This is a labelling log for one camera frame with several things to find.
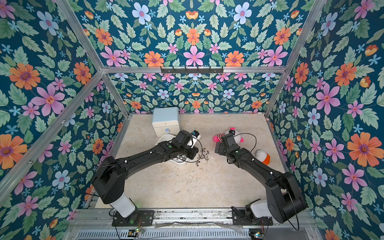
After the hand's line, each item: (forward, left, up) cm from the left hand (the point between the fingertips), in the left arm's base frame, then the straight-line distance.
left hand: (200, 149), depth 85 cm
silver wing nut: (+6, -2, -12) cm, 14 cm away
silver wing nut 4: (0, -4, -11) cm, 12 cm away
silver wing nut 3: (+2, -2, -12) cm, 13 cm away
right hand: (+3, -15, -3) cm, 16 cm away
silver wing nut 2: (+5, -5, -12) cm, 14 cm away
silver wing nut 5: (-2, +2, -12) cm, 13 cm away
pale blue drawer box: (+24, +21, 0) cm, 32 cm away
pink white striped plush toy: (+11, -12, -6) cm, 18 cm away
